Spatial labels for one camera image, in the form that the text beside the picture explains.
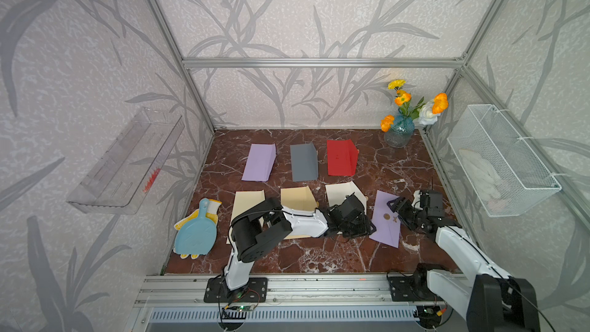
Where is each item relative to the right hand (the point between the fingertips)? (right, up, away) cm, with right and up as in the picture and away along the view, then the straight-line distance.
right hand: (391, 205), depth 88 cm
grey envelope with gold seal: (-35, +16, +20) cm, 43 cm away
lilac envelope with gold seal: (-56, +16, +20) cm, 61 cm away
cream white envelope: (-20, +3, +8) cm, 22 cm away
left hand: (-9, -8, -7) cm, 14 cm away
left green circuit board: (-52, -27, -18) cm, 61 cm away
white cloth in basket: (+27, +14, -12) cm, 32 cm away
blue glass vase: (+10, +30, +17) cm, 36 cm away
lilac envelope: (-2, -7, 0) cm, 8 cm away
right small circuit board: (+6, -31, -16) cm, 36 cm away
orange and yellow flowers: (+10, +35, -7) cm, 37 cm away
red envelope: (-16, +18, +21) cm, 32 cm away
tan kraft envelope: (-37, +1, +8) cm, 38 cm away
